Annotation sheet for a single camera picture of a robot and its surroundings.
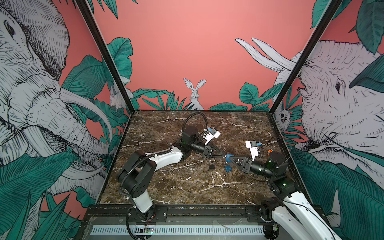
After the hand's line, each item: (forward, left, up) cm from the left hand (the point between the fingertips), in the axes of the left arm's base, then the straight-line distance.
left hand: (223, 156), depth 69 cm
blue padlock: (0, -2, 0) cm, 2 cm away
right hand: (-2, -3, +1) cm, 4 cm away
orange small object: (+14, -37, -24) cm, 47 cm away
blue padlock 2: (+4, -7, -24) cm, 26 cm away
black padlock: (+6, +3, -24) cm, 25 cm away
